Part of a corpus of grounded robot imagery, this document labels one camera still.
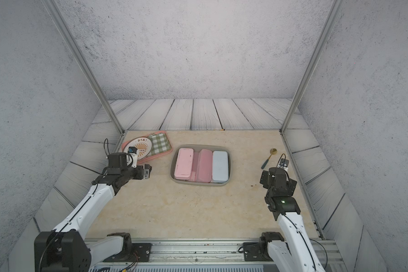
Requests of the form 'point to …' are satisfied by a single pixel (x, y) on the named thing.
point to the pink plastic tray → (154, 155)
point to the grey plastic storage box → (196, 148)
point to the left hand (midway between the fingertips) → (144, 166)
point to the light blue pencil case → (220, 171)
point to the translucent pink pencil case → (193, 176)
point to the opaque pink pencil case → (184, 164)
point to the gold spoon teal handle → (272, 151)
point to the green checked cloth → (160, 143)
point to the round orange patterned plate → (143, 144)
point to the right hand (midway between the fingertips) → (279, 174)
